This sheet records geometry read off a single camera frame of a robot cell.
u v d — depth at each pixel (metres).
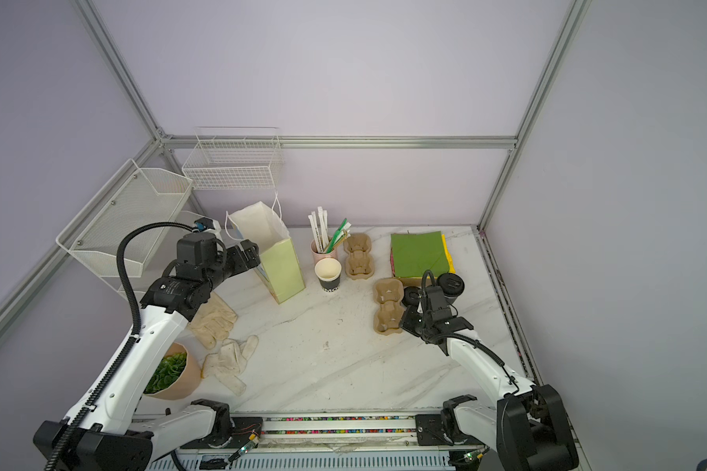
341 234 0.92
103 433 0.37
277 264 0.87
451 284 0.91
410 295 0.98
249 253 0.67
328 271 0.99
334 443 0.73
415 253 1.08
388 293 1.00
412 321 0.77
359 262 1.06
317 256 1.01
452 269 1.01
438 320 0.66
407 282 1.00
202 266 0.54
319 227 1.01
